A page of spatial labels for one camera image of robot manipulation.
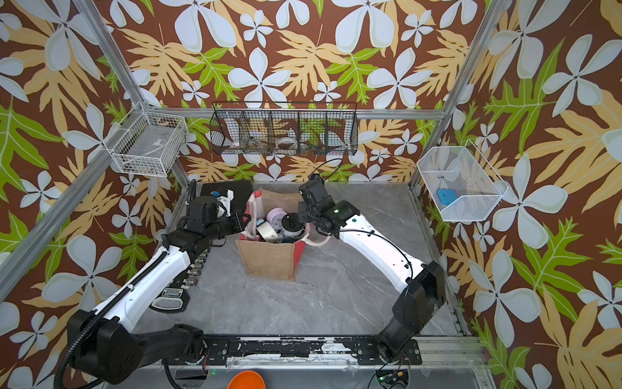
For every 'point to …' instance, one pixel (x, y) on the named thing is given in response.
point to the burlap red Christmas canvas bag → (276, 261)
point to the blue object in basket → (446, 196)
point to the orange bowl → (246, 379)
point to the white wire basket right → (461, 182)
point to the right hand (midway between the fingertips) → (304, 206)
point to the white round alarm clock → (291, 225)
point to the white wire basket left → (147, 143)
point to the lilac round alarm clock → (274, 216)
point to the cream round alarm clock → (267, 232)
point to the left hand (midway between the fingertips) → (252, 213)
